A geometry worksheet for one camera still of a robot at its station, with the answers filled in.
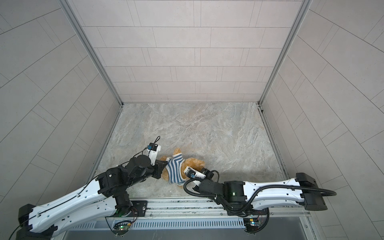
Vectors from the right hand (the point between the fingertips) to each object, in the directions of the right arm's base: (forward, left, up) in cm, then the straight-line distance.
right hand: (191, 173), depth 70 cm
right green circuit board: (-20, -26, -14) cm, 36 cm away
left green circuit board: (-18, +32, -10) cm, 38 cm away
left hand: (+4, +9, +3) cm, 11 cm away
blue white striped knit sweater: (+1, +8, +4) cm, 9 cm away
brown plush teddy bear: (+3, -1, +4) cm, 5 cm away
